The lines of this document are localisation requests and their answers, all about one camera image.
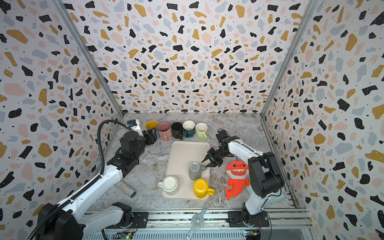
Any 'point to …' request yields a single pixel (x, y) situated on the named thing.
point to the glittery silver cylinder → (125, 189)
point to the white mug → (169, 184)
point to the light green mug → (201, 129)
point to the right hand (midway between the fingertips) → (200, 160)
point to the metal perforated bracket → (197, 222)
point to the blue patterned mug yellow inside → (152, 124)
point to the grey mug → (195, 171)
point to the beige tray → (181, 154)
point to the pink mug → (164, 129)
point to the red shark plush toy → (238, 171)
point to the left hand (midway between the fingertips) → (150, 127)
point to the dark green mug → (189, 128)
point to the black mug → (177, 130)
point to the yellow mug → (201, 189)
